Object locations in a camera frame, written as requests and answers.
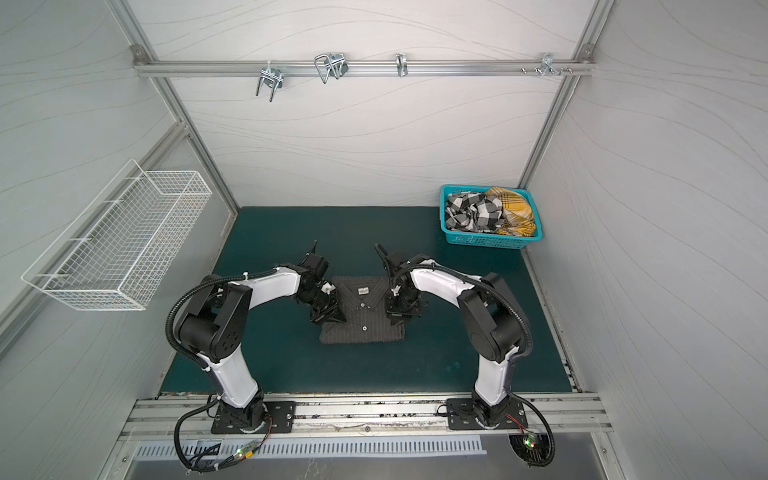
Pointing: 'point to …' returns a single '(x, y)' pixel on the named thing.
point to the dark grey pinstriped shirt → (362, 299)
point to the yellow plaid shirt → (518, 216)
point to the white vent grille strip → (250, 448)
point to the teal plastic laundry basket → (487, 239)
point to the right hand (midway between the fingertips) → (396, 315)
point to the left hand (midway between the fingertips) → (351, 314)
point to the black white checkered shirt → (473, 211)
